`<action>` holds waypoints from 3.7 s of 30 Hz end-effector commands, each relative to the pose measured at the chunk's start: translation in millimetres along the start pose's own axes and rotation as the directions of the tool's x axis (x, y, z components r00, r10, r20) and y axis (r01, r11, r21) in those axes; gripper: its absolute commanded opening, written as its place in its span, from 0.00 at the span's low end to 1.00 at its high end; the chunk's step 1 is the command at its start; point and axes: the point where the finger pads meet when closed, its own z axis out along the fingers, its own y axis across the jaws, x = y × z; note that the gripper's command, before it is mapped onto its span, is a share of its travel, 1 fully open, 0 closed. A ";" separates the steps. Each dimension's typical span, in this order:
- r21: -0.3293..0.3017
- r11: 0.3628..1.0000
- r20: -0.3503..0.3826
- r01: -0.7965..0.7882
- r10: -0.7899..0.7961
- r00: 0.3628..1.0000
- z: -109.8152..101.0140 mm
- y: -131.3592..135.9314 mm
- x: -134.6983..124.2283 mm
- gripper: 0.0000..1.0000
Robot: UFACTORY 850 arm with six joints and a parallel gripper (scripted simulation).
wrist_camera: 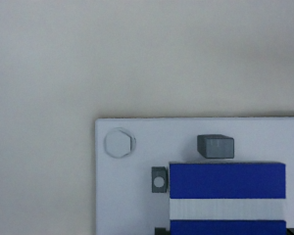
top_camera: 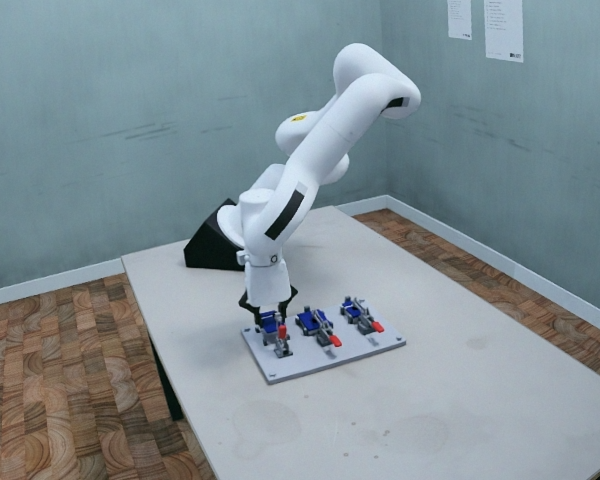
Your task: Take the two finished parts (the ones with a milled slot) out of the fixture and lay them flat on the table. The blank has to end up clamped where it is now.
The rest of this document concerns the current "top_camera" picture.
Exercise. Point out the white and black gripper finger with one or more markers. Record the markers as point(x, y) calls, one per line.
point(255, 310)
point(283, 304)

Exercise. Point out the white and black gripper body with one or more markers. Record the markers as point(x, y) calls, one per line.
point(267, 284)

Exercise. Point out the blue plate with white stripe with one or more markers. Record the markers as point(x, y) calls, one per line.
point(269, 323)

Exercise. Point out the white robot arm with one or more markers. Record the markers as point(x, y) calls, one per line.
point(316, 155)

